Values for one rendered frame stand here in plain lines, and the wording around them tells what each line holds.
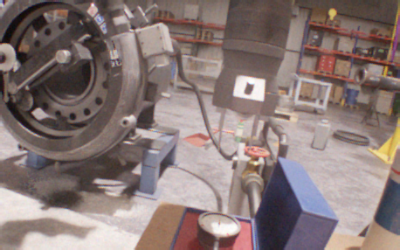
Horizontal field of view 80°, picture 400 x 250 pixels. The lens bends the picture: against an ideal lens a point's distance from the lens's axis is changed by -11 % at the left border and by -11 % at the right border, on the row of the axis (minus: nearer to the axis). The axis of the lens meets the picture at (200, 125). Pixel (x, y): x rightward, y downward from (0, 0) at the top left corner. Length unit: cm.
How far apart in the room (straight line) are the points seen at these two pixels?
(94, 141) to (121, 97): 21
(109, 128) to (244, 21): 81
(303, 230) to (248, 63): 18
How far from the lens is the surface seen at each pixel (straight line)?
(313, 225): 27
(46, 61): 112
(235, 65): 30
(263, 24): 30
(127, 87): 98
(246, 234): 42
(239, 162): 80
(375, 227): 43
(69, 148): 114
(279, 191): 43
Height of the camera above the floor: 70
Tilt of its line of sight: 12 degrees down
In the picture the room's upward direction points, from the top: 9 degrees clockwise
